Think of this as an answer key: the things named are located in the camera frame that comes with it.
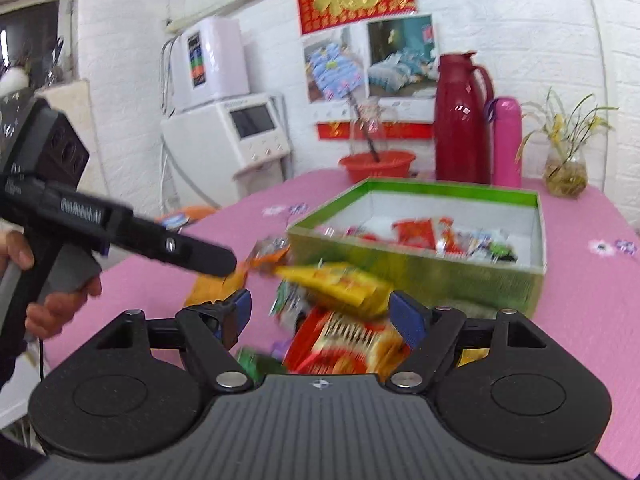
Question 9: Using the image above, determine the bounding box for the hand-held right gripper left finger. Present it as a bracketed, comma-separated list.
[95, 289, 253, 393]

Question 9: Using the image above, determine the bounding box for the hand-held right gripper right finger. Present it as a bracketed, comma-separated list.
[386, 291, 548, 393]

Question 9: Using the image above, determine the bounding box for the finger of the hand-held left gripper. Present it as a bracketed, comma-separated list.
[107, 210, 239, 279]

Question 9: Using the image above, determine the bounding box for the orange snack packet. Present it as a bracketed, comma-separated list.
[184, 260, 251, 307]

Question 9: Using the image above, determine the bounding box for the green cardboard box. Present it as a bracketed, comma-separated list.
[286, 177, 547, 317]

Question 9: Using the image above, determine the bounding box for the red chip packet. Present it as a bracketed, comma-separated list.
[284, 306, 412, 377]

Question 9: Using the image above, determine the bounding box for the yellow chip packet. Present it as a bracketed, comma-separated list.
[274, 261, 396, 320]

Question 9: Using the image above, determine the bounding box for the white blue packet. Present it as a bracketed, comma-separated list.
[462, 229, 505, 261]

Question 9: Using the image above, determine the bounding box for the person's left hand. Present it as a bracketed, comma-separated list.
[0, 232, 103, 341]

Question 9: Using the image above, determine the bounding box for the orange stool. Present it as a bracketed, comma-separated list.
[155, 205, 221, 231]

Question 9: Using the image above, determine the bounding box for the green snack packet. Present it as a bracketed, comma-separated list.
[236, 346, 273, 383]

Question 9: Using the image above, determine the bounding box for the clear packet with orange ends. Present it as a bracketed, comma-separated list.
[244, 236, 292, 272]

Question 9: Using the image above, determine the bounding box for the yellow corn packet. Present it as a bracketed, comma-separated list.
[456, 349, 492, 367]

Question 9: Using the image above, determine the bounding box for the red checked packet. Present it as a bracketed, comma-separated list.
[392, 218, 438, 252]

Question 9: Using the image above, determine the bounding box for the white appliance with screen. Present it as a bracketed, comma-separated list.
[160, 92, 295, 201]

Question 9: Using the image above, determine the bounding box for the red plastic basin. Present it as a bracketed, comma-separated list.
[338, 150, 417, 186]

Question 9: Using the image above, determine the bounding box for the dark stirring stick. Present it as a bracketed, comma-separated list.
[350, 105, 381, 163]

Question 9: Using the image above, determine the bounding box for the window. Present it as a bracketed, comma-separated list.
[0, 0, 81, 91]

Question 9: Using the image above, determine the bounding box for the pink floral tablecloth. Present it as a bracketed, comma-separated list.
[45, 167, 640, 476]

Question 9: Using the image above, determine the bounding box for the clear glass jar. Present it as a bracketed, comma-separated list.
[349, 102, 397, 161]

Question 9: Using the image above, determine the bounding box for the white water purifier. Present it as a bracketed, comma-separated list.
[169, 16, 251, 113]

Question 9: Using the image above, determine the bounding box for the red thermos jug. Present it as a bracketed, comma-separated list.
[433, 51, 496, 186]

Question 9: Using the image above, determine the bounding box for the pink insulated bottle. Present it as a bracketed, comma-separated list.
[486, 97, 523, 188]

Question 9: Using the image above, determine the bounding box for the glass vase with plant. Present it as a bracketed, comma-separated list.
[516, 87, 620, 200]

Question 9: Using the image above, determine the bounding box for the bedding wall poster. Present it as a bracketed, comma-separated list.
[300, 12, 441, 141]

